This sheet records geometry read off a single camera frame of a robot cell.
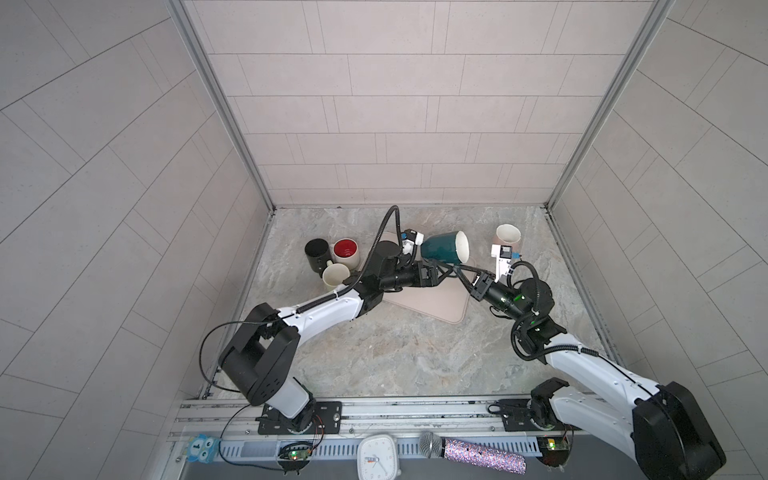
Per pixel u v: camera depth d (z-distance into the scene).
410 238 0.72
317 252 0.93
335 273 0.87
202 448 0.65
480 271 0.68
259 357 0.42
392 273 0.65
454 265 0.72
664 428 0.39
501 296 0.65
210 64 0.81
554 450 0.68
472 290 0.68
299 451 0.64
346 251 0.94
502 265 0.68
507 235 0.99
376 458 0.63
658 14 0.71
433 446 0.64
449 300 0.90
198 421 0.71
